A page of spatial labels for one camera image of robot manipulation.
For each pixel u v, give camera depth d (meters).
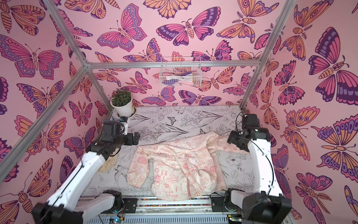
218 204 0.73
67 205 0.39
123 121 0.69
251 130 0.50
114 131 0.59
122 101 1.03
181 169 0.82
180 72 0.96
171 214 0.71
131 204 0.74
